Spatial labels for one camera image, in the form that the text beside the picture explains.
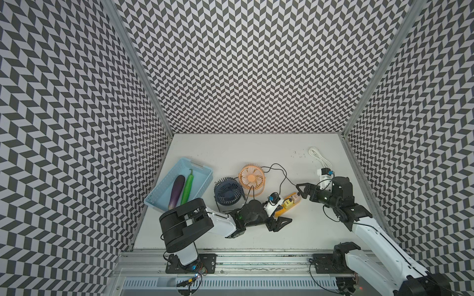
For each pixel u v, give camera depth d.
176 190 0.90
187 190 0.91
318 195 0.71
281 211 0.83
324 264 0.72
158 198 0.89
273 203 0.71
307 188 0.72
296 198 0.84
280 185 0.96
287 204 0.83
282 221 0.71
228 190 0.83
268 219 0.71
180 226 0.44
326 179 0.74
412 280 0.40
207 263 0.72
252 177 0.89
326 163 1.03
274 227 0.71
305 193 0.72
